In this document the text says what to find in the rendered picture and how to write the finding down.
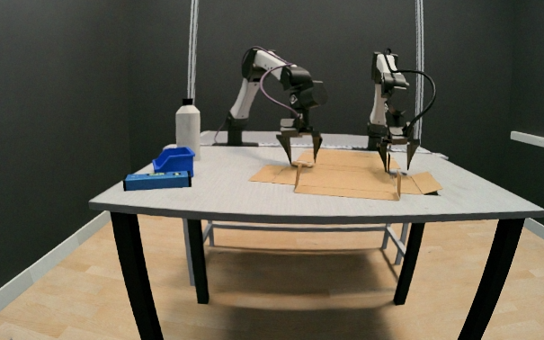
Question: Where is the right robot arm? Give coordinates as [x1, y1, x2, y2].
[211, 49, 328, 147]

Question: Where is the brown cardboard box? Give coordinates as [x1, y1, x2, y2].
[248, 149, 443, 201]

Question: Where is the white plastic bottle with black cap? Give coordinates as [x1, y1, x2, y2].
[176, 98, 201, 162]

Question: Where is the blue shallow square tray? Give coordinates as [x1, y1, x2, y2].
[152, 147, 195, 177]

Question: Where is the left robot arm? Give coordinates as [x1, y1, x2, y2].
[352, 51, 411, 151]

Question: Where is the blue spirit level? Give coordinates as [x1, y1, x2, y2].
[122, 171, 192, 192]

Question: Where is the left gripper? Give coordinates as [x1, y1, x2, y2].
[377, 116, 420, 172]

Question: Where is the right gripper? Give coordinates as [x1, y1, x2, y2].
[276, 108, 323, 164]

